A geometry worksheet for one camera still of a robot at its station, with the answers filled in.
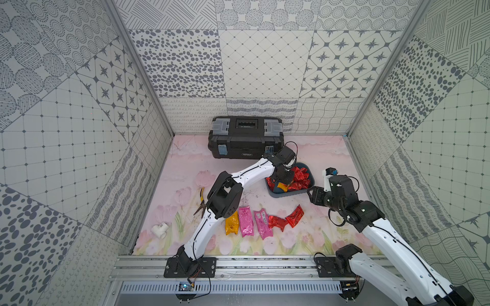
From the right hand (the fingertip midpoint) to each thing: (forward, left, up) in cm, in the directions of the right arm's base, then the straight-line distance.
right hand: (313, 193), depth 78 cm
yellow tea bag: (-9, +35, -13) cm, 38 cm away
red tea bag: (-8, +15, -12) cm, 20 cm away
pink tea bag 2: (-7, +21, -12) cm, 26 cm away
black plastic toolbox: (+30, +29, +3) cm, 42 cm away
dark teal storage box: (+14, 0, -10) cm, 17 cm away
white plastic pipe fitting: (-13, +66, -11) cm, 68 cm away
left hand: (+13, +7, -8) cm, 17 cm away
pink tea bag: (-8, +29, -12) cm, 32 cm away
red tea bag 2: (-5, +7, -14) cm, 16 cm away
